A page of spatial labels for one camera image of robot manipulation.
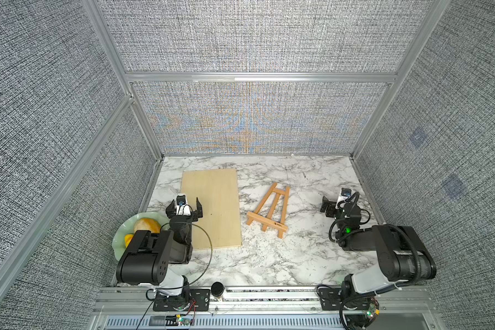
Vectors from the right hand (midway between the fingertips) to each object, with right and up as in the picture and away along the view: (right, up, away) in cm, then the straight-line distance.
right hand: (335, 192), depth 92 cm
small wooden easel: (-31, -12, -2) cm, 33 cm away
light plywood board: (-54, -1, +11) cm, 56 cm away
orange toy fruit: (-80, -12, -9) cm, 81 cm away
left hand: (-65, -2, -4) cm, 65 cm away
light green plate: (-91, -15, -4) cm, 92 cm away
